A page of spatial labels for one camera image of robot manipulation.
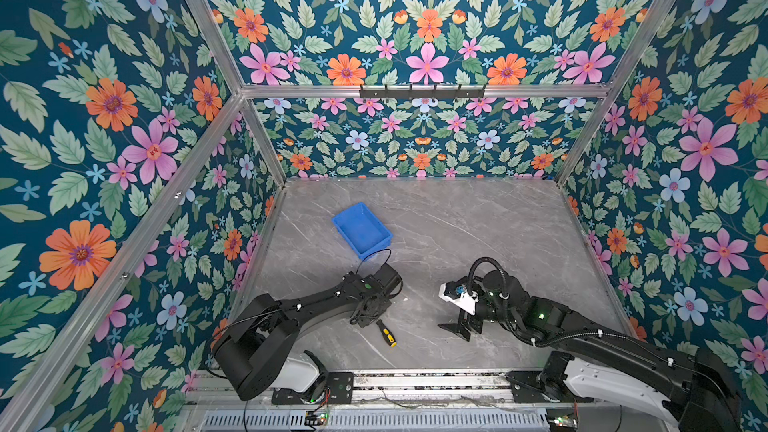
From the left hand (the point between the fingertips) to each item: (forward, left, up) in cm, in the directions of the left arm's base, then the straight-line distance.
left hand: (386, 308), depth 86 cm
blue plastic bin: (+29, +8, -1) cm, 30 cm away
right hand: (-4, -15, +12) cm, 20 cm away
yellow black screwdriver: (-7, 0, +1) cm, 7 cm away
